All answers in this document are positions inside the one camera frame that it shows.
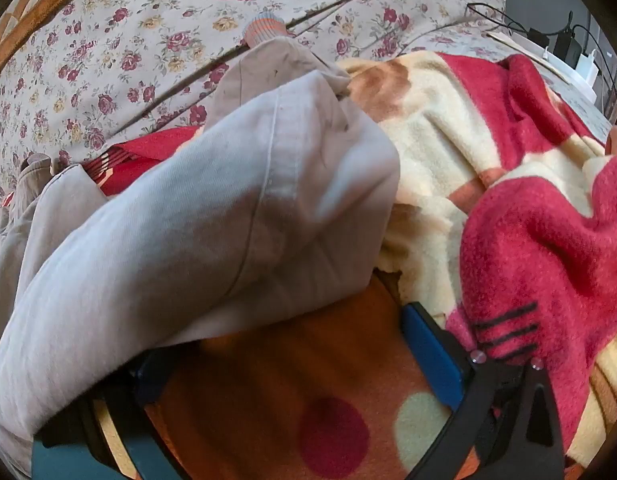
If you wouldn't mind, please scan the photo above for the orange checkered cushion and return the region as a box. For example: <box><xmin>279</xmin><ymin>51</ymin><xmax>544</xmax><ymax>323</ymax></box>
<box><xmin>0</xmin><ymin>0</ymin><xmax>102</xmax><ymax>84</ymax></box>

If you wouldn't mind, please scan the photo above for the black charger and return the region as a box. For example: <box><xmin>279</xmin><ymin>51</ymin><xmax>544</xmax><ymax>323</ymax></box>
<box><xmin>552</xmin><ymin>24</ymin><xmax>585</xmax><ymax>69</ymax></box>

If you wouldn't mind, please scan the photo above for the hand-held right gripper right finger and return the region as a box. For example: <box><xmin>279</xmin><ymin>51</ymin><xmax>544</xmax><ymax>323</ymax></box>
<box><xmin>401</xmin><ymin>302</ymin><xmax>565</xmax><ymax>480</ymax></box>

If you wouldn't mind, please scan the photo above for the orange red printed fleece blanket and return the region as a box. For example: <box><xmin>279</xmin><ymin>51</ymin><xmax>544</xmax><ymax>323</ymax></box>
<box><xmin>83</xmin><ymin>51</ymin><xmax>617</xmax><ymax>480</ymax></box>

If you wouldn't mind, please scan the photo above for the beige zip jacket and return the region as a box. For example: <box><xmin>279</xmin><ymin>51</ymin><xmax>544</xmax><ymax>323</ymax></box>
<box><xmin>0</xmin><ymin>10</ymin><xmax>402</xmax><ymax>476</ymax></box>

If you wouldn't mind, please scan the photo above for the white charger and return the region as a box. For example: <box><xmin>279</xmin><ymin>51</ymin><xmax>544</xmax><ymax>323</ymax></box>
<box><xmin>575</xmin><ymin>49</ymin><xmax>602</xmax><ymax>84</ymax></box>

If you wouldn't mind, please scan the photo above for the floral quilt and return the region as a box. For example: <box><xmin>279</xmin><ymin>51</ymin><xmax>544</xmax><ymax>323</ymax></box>
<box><xmin>0</xmin><ymin>0</ymin><xmax>617</xmax><ymax>206</ymax></box>

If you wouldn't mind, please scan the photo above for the black cable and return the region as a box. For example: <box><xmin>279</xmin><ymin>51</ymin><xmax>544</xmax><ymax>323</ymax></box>
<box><xmin>467</xmin><ymin>2</ymin><xmax>540</xmax><ymax>36</ymax></box>

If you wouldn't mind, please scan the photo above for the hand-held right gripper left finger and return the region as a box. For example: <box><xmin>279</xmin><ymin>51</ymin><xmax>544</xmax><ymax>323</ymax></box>
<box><xmin>38</xmin><ymin>347</ymin><xmax>189</xmax><ymax>480</ymax></box>

